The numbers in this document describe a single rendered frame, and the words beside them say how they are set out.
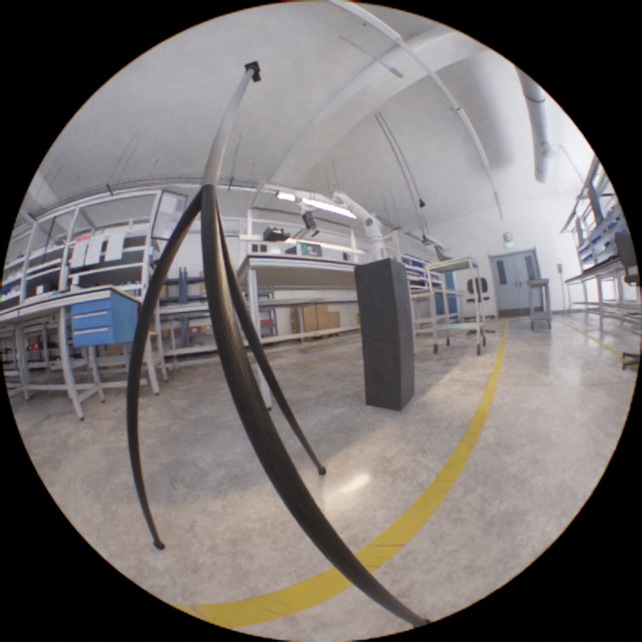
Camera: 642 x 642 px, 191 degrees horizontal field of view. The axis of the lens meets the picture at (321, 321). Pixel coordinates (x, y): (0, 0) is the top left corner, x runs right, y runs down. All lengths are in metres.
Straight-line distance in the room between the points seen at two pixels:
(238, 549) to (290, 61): 3.84
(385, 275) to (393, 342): 0.36
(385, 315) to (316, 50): 3.28
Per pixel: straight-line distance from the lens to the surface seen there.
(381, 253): 1.18
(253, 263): 1.17
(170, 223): 2.10
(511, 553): 0.67
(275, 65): 3.34
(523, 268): 7.52
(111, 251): 2.41
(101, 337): 1.59
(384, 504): 0.68
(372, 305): 1.08
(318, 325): 5.19
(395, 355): 1.05
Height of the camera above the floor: 0.56
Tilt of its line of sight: level
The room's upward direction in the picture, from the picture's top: 6 degrees counter-clockwise
